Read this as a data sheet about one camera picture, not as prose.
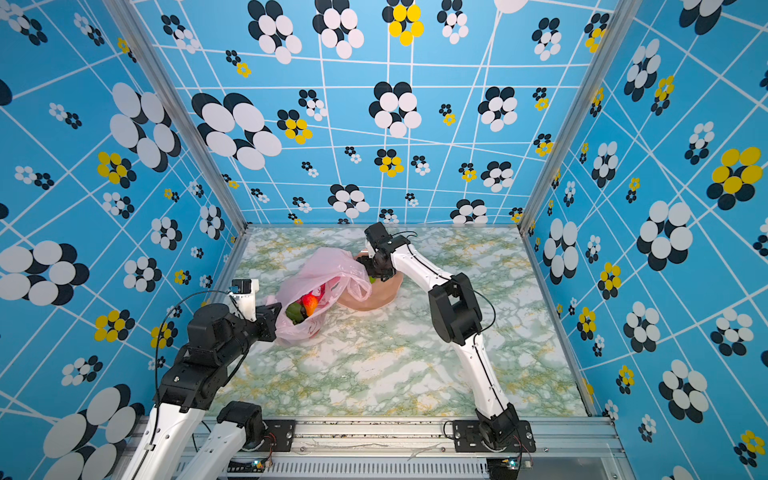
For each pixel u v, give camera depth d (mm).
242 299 609
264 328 626
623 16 680
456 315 593
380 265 865
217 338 519
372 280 888
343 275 864
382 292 1008
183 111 866
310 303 889
